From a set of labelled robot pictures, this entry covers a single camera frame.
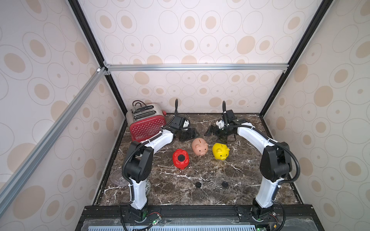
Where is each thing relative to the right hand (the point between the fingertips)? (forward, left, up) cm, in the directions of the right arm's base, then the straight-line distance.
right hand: (214, 136), depth 91 cm
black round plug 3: (-25, -6, -13) cm, 29 cm away
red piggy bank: (-18, +21, -4) cm, 28 cm away
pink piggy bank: (-6, +9, -3) cm, 11 cm away
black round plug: (-14, +20, -3) cm, 25 cm away
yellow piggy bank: (-9, -3, -4) cm, 10 cm away
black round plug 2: (-27, +10, -12) cm, 31 cm away
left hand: (-1, +9, +2) cm, 9 cm away
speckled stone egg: (-30, +38, -10) cm, 50 cm away
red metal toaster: (+6, +44, +7) cm, 45 cm away
